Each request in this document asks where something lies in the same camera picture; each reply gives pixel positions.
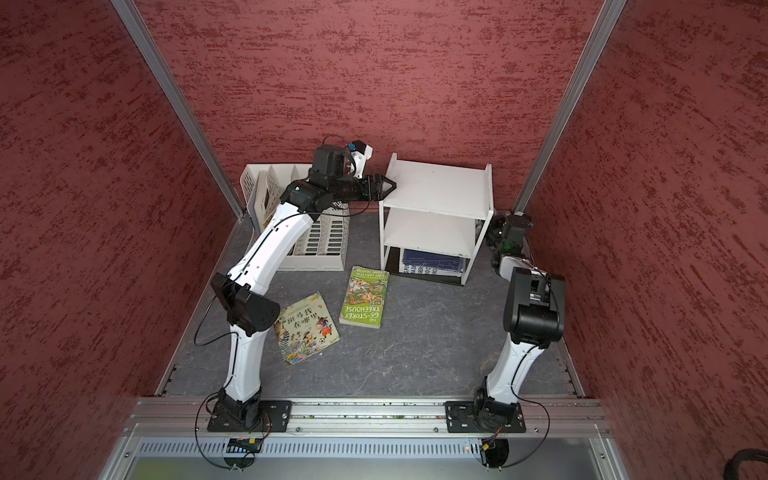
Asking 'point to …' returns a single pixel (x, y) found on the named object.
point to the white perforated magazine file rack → (324, 245)
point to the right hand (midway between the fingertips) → (478, 213)
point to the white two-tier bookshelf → (435, 208)
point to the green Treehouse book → (366, 297)
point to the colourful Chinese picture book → (304, 327)
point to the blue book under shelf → (431, 262)
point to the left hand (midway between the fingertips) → (385, 190)
